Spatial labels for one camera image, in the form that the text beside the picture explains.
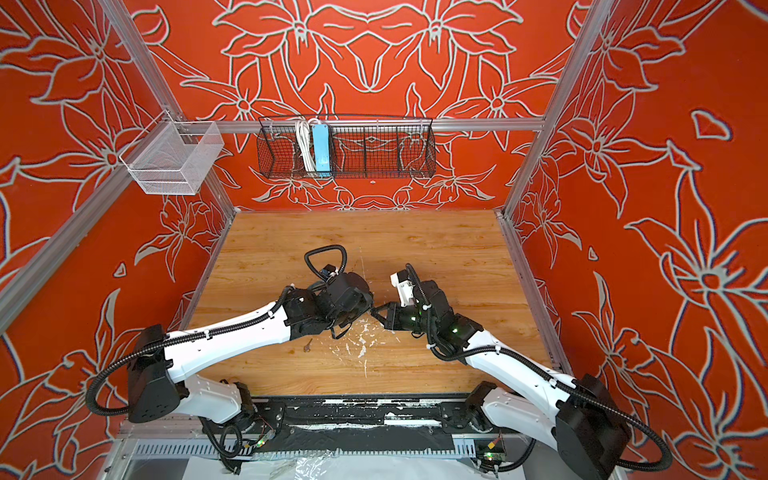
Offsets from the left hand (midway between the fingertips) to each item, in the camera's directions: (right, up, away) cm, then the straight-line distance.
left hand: (376, 296), depth 75 cm
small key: (-21, -17, +10) cm, 29 cm away
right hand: (-2, -4, -1) cm, 5 cm away
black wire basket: (-6, +46, +23) cm, 51 cm away
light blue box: (-17, +43, +15) cm, 49 cm away
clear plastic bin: (-65, +41, +17) cm, 79 cm away
